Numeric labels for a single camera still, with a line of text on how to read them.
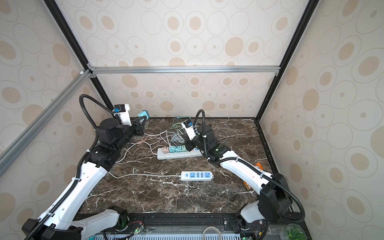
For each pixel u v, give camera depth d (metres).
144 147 1.03
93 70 0.90
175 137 1.06
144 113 0.68
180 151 0.97
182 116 1.22
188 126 0.65
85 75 0.86
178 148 0.94
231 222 0.73
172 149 0.95
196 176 0.87
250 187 0.83
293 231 0.68
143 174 0.90
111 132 0.49
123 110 0.56
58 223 0.37
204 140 0.57
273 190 0.41
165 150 0.93
